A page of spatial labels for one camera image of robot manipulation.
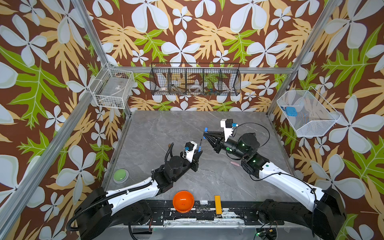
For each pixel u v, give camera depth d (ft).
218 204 2.55
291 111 2.83
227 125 1.95
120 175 2.84
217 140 2.02
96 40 2.59
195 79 3.16
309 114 2.68
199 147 2.32
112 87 2.83
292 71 3.06
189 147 2.02
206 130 2.14
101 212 1.32
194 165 2.14
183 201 2.58
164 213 2.46
